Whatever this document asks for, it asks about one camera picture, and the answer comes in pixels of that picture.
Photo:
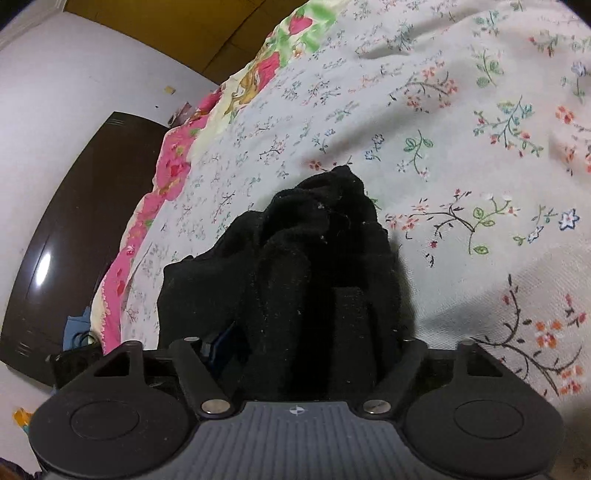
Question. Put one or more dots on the black pants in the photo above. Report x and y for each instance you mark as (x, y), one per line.
(286, 277)

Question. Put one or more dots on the white floral bedsheet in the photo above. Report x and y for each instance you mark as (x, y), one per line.
(461, 161)

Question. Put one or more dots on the dark brown wooden headboard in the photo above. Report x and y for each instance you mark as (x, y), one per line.
(87, 221)

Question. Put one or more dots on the dark object beside bed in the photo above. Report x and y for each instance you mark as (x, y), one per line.
(74, 367)

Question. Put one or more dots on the pink strawberry printed quilt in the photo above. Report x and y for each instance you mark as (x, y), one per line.
(175, 157)

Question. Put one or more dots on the blue cloth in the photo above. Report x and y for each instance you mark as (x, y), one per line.
(76, 328)

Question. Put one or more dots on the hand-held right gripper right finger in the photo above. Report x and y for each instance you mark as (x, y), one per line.
(401, 369)

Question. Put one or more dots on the bedside clutter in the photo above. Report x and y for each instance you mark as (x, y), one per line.
(182, 113)

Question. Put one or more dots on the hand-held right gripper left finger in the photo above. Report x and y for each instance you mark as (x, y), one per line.
(221, 348)

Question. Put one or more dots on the wooden wardrobe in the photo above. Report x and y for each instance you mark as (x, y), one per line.
(184, 32)

